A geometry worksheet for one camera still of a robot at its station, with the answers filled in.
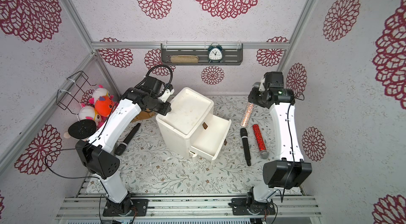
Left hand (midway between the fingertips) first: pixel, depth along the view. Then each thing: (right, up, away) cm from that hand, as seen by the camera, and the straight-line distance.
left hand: (167, 109), depth 82 cm
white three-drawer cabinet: (+13, -8, -7) cm, 17 cm away
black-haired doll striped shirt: (-40, -9, -6) cm, 41 cm away
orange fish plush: (-37, +2, +7) cm, 38 cm away
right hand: (+42, +7, -6) cm, 43 cm away
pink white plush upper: (-43, +11, +14) cm, 47 cm away
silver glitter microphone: (+39, -2, -7) cm, 40 cm away
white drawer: (+22, -15, +8) cm, 28 cm away
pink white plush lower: (-43, -1, +4) cm, 43 cm away
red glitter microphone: (+52, -24, +6) cm, 58 cm away
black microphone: (+44, -16, +15) cm, 49 cm away
